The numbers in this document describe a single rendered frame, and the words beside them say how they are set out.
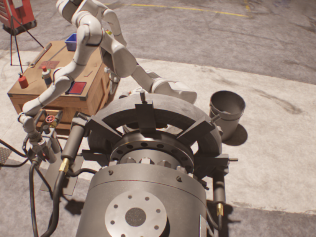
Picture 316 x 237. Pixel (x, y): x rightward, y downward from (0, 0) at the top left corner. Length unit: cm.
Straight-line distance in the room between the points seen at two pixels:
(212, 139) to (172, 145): 21
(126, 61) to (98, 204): 87
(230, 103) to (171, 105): 127
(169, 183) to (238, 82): 223
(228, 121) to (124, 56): 106
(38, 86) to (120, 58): 107
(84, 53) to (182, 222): 84
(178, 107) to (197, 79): 185
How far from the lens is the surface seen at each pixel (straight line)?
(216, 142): 127
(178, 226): 93
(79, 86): 215
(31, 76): 252
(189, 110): 114
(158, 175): 98
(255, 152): 231
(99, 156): 143
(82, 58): 119
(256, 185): 212
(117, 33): 177
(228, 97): 229
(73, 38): 285
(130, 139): 120
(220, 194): 144
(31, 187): 173
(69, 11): 142
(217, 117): 111
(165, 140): 117
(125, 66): 151
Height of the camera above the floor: 172
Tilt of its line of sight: 45 degrees down
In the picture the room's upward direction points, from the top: straight up
